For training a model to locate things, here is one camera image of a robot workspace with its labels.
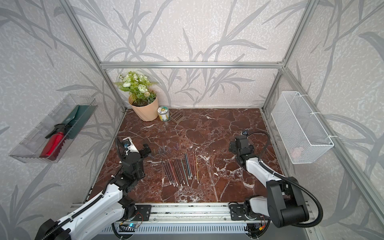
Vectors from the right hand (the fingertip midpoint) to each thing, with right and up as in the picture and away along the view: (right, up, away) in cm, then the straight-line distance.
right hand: (240, 142), depth 91 cm
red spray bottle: (-84, +5, -31) cm, 89 cm away
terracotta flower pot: (-61, +19, +11) cm, 65 cm away
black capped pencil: (-38, -17, -5) cm, 42 cm away
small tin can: (-52, +19, +17) cm, 58 cm away
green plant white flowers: (-65, +36, +4) cm, 75 cm away
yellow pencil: (-27, -12, 0) cm, 30 cm away
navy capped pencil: (-33, -14, -2) cm, 36 cm away
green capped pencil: (-32, -14, -2) cm, 35 cm away
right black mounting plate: (-6, -32, -18) cm, 37 cm away
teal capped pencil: (-35, -16, -4) cm, 38 cm away
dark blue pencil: (-43, -17, -5) cm, 46 cm away
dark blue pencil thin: (-45, -16, -4) cm, 48 cm away
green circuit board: (-57, -36, -21) cm, 71 cm away
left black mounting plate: (-53, -32, -18) cm, 65 cm away
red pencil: (-28, -14, -2) cm, 31 cm away
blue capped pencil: (-37, -16, -3) cm, 40 cm away
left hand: (-59, +2, -12) cm, 60 cm away
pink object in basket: (+22, -2, -20) cm, 30 cm away
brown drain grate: (-43, +17, +22) cm, 51 cm away
